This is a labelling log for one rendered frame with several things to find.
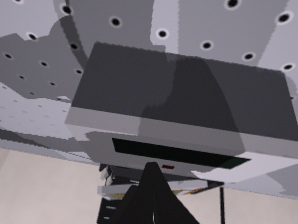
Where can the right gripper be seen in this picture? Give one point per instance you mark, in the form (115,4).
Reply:
(123,203)

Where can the white gel cassette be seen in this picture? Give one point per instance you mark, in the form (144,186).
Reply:
(113,192)

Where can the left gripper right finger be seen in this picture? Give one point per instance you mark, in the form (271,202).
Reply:
(167,208)

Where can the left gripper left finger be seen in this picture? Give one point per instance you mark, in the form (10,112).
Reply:
(140,208)

